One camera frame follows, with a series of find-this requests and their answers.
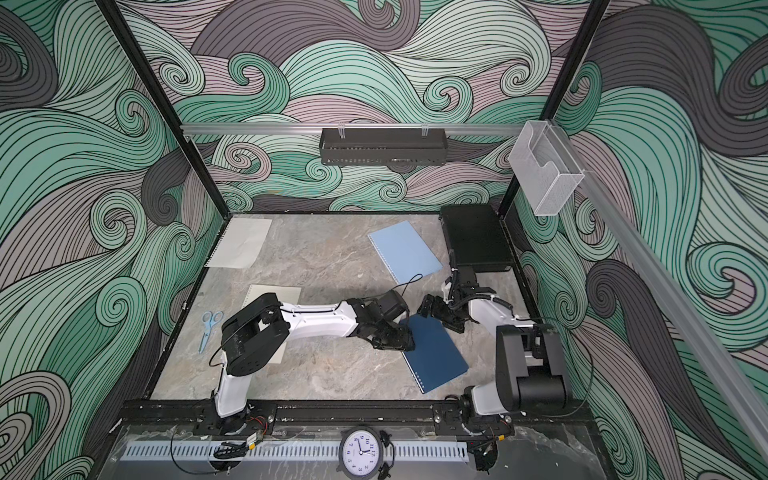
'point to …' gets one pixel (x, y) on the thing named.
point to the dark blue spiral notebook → (435, 360)
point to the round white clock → (360, 453)
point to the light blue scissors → (210, 319)
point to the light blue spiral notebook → (404, 252)
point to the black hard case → (478, 237)
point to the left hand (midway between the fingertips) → (411, 344)
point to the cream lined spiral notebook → (285, 295)
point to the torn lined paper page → (239, 243)
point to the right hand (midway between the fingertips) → (428, 317)
